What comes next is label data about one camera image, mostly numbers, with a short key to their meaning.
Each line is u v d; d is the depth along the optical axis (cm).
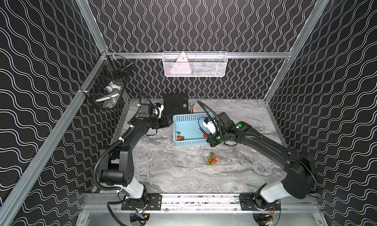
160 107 84
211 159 88
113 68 98
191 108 114
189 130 101
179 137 98
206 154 90
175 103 110
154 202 73
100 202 76
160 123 80
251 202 74
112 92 86
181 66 90
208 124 73
